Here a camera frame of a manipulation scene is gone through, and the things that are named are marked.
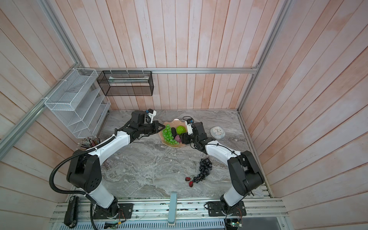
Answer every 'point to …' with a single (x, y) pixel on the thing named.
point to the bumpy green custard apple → (180, 130)
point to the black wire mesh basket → (126, 83)
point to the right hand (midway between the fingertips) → (183, 133)
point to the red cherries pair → (190, 183)
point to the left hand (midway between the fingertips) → (165, 128)
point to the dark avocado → (173, 131)
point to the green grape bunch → (168, 136)
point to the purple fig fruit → (178, 138)
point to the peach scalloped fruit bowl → (174, 123)
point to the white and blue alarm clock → (217, 132)
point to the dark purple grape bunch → (205, 167)
